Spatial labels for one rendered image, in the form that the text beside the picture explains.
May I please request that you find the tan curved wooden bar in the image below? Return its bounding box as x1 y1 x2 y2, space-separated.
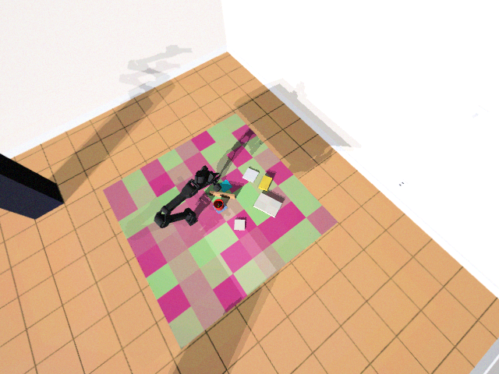
209 191 235 199

